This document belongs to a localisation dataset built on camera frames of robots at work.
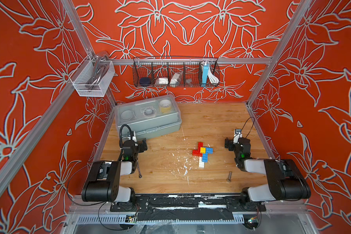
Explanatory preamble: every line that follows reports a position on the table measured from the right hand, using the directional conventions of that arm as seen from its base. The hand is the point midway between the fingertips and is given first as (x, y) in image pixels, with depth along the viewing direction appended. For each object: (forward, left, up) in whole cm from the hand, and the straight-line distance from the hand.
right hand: (233, 136), depth 92 cm
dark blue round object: (+30, +59, +21) cm, 69 cm away
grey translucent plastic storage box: (+4, +53, +13) cm, 55 cm away
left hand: (-2, +62, -1) cm, 62 cm away
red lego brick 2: (-11, +24, -2) cm, 26 cm away
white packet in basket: (+25, +38, +26) cm, 53 cm away
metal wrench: (-24, +57, -7) cm, 63 cm away
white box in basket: (+21, +45, +28) cm, 57 cm away
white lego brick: (-17, +21, -5) cm, 28 cm away
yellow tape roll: (+17, +45, +10) cm, 49 cm away
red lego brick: (-4, +21, -3) cm, 22 cm away
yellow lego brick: (-10, +20, -1) cm, 22 cm away
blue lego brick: (-14, +19, -3) cm, 24 cm away
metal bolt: (-26, +7, -5) cm, 27 cm away
